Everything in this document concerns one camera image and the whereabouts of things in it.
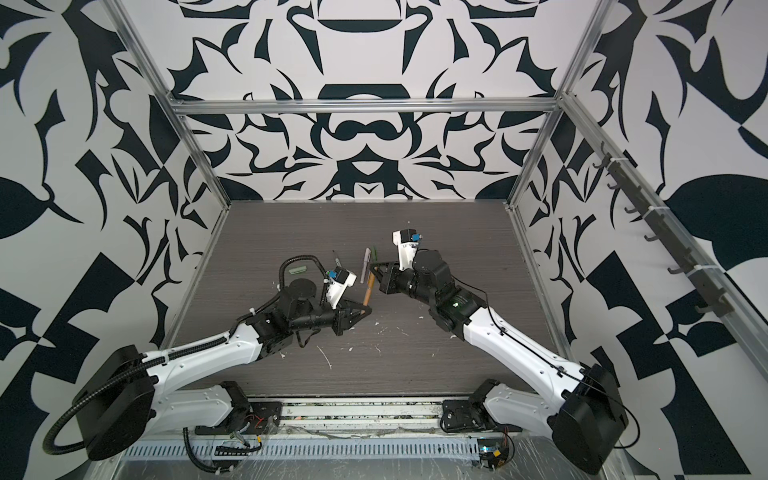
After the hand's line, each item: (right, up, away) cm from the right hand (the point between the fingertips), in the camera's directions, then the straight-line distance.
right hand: (371, 266), depth 72 cm
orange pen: (0, -3, +1) cm, 3 cm away
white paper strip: (-13, -26, +13) cm, 32 cm away
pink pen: (-3, -1, +31) cm, 31 cm away
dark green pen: (0, +1, +33) cm, 33 cm away
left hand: (0, -10, +2) cm, 10 cm away
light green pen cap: (-25, -4, +27) cm, 37 cm away
